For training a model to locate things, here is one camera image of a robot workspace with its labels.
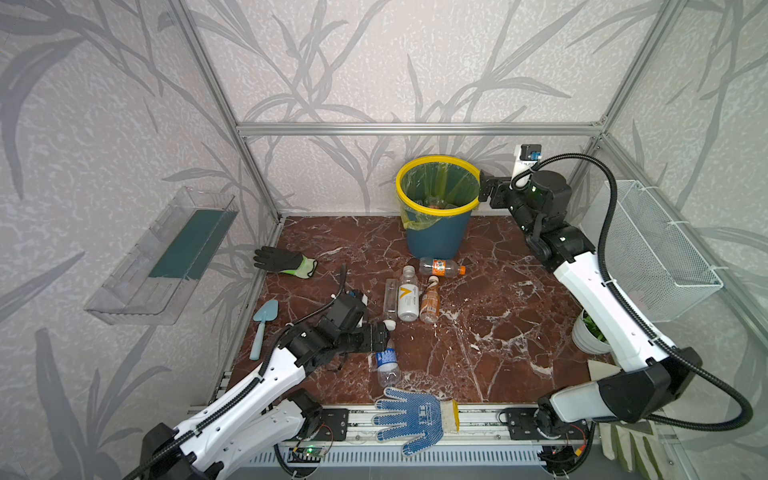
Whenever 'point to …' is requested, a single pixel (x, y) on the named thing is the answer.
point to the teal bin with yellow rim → (436, 195)
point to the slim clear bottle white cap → (391, 303)
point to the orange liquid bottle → (430, 301)
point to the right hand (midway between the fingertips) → (500, 163)
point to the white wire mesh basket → (646, 259)
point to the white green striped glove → (637, 447)
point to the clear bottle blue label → (387, 365)
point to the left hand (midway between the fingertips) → (380, 328)
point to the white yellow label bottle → (408, 296)
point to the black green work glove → (285, 261)
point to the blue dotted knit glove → (418, 414)
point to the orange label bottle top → (440, 267)
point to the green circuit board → (306, 454)
